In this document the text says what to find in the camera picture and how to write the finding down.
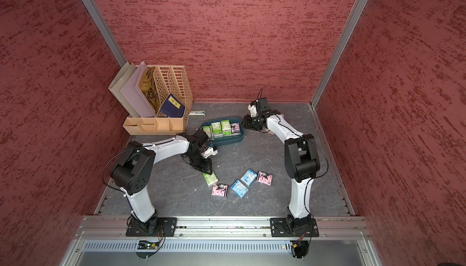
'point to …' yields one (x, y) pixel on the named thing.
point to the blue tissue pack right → (249, 178)
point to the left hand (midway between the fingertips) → (207, 174)
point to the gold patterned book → (148, 87)
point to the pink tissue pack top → (235, 129)
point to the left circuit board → (144, 245)
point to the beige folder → (118, 84)
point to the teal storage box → (227, 140)
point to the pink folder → (134, 95)
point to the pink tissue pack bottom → (219, 189)
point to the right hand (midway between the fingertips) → (244, 126)
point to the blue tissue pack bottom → (239, 189)
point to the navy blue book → (172, 107)
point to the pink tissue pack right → (264, 178)
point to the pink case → (269, 131)
